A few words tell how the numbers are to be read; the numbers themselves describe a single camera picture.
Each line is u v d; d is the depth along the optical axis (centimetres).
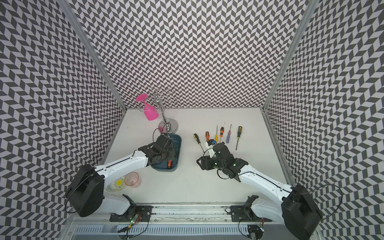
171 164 88
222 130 105
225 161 62
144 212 73
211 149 74
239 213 73
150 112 100
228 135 102
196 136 102
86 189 42
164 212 74
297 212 39
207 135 102
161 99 84
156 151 66
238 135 102
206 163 70
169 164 87
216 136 102
